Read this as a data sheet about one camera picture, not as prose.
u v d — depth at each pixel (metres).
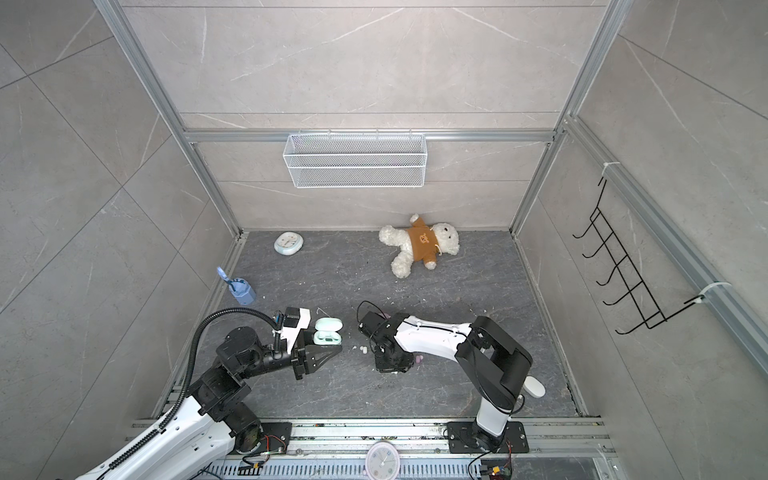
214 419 0.53
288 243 1.14
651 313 0.58
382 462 0.69
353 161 1.01
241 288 0.93
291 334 0.56
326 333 0.63
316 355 0.60
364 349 0.88
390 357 0.73
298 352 0.58
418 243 1.07
